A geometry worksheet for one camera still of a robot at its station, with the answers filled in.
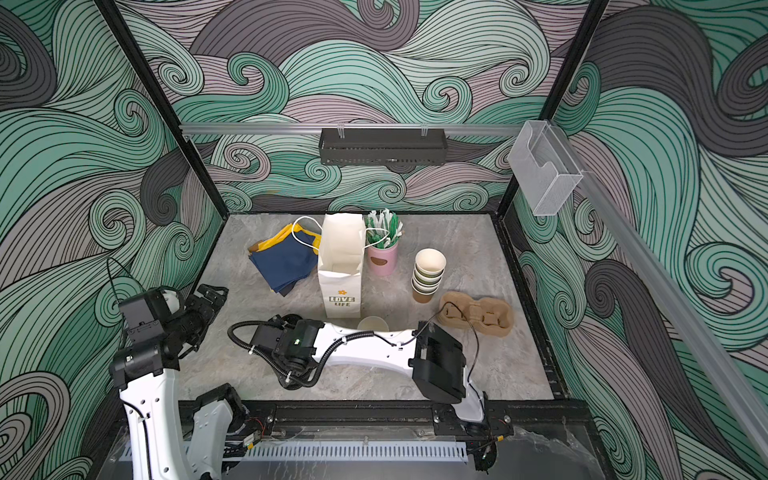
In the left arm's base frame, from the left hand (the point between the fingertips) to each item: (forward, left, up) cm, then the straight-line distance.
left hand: (219, 298), depth 71 cm
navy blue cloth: (+22, -8, -16) cm, 29 cm away
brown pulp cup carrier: (+5, -73, -16) cm, 75 cm away
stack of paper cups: (+14, -53, -4) cm, 55 cm away
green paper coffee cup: (-1, -38, -11) cm, 39 cm away
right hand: (-12, -18, -12) cm, 25 cm away
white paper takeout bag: (+22, -28, -2) cm, 36 cm away
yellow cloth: (+38, -4, -19) cm, 43 cm away
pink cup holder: (+21, -41, -13) cm, 47 cm away
